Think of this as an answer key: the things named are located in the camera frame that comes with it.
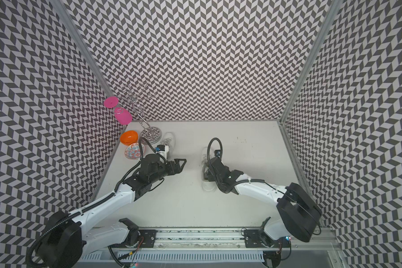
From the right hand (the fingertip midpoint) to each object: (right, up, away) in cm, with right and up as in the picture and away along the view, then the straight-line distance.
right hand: (214, 172), depth 86 cm
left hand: (-17, +5, -4) cm, 18 cm away
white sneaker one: (-27, +17, +13) cm, 34 cm away
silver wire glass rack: (-42, +19, +22) cm, 51 cm away
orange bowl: (-53, +18, +18) cm, 59 cm away
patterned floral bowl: (-50, +10, +16) cm, 53 cm away
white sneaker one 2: (-3, -5, -6) cm, 9 cm away
